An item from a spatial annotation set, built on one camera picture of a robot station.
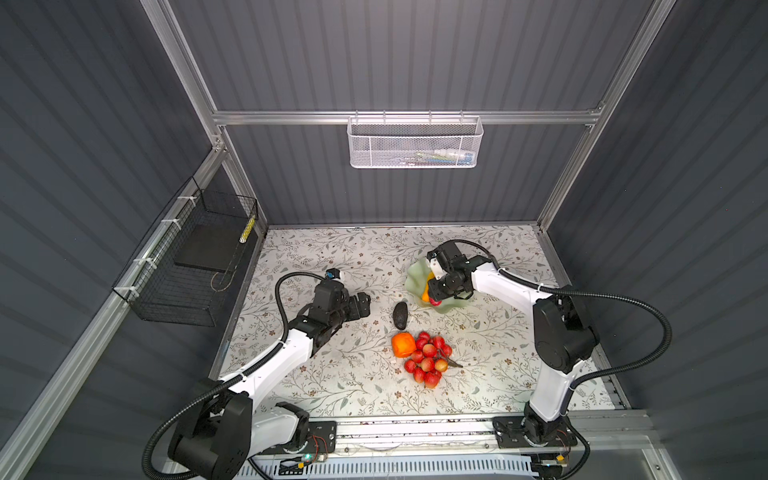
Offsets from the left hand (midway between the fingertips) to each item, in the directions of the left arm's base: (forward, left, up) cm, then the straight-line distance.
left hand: (359, 299), depth 86 cm
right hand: (+5, -25, -5) cm, 26 cm away
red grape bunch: (-17, -19, -6) cm, 26 cm away
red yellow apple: (+1, -23, -6) cm, 24 cm away
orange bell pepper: (-12, -12, -6) cm, 18 cm away
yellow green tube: (+15, +30, +16) cm, 37 cm away
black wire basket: (-1, +42, +17) cm, 45 cm away
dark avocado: (-2, -12, -8) cm, 15 cm away
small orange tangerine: (+4, -21, -5) cm, 22 cm away
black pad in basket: (+8, +36, +17) cm, 41 cm away
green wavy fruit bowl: (+11, -19, -7) cm, 23 cm away
